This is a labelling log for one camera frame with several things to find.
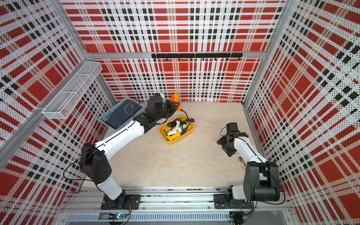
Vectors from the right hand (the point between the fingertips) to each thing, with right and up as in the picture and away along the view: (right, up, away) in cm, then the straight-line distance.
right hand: (223, 145), depth 88 cm
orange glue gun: (-30, +30, -8) cm, 43 cm away
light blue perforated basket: (-74, +21, +18) cm, 78 cm away
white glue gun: (-30, +10, +8) cm, 32 cm away
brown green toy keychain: (+12, -9, 0) cm, 15 cm away
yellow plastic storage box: (-22, +13, +5) cm, 26 cm away
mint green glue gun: (-25, +10, +8) cm, 28 cm away
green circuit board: (-57, -31, -19) cm, 68 cm away
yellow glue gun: (-34, +5, +8) cm, 35 cm away
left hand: (-26, +27, -8) cm, 38 cm away
